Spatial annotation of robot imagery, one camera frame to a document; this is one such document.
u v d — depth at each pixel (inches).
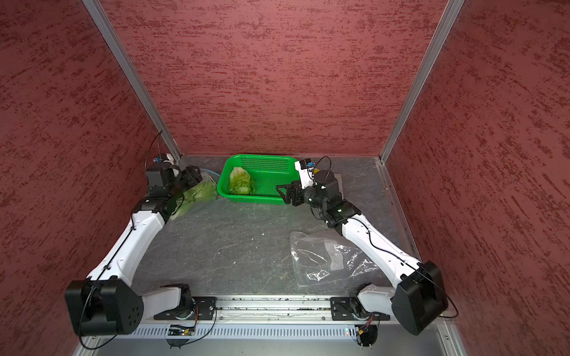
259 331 27.9
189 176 28.0
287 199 26.3
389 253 17.6
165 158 27.2
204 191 38.2
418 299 15.5
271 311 29.3
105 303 15.3
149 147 39.0
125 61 32.8
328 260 32.6
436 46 31.2
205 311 29.1
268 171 44.5
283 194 27.4
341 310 29.0
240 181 38.3
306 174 25.7
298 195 25.9
